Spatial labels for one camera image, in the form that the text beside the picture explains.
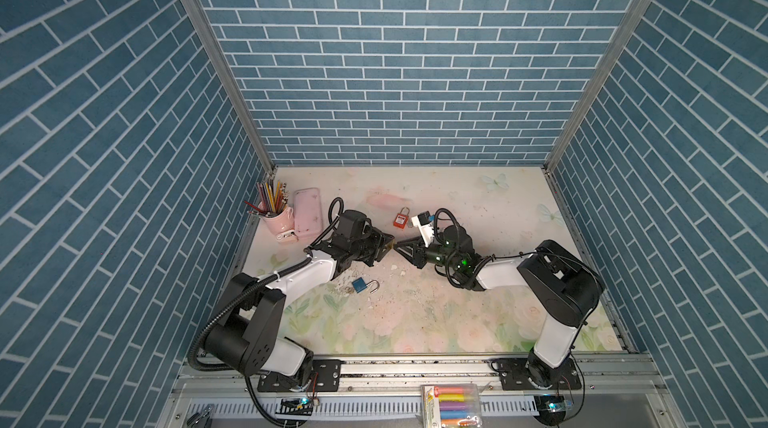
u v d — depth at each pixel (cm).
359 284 89
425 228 79
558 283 50
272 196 96
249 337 43
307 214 102
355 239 71
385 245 79
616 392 77
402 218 102
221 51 88
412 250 81
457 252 70
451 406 68
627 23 81
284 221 96
